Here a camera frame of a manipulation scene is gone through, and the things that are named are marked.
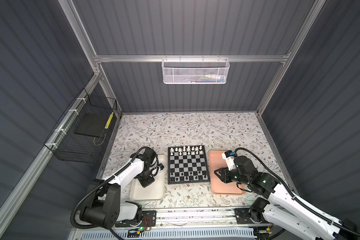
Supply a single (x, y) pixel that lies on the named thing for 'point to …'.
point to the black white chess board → (187, 164)
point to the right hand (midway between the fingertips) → (218, 173)
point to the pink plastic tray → (218, 187)
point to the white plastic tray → (154, 191)
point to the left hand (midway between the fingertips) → (143, 181)
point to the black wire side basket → (77, 136)
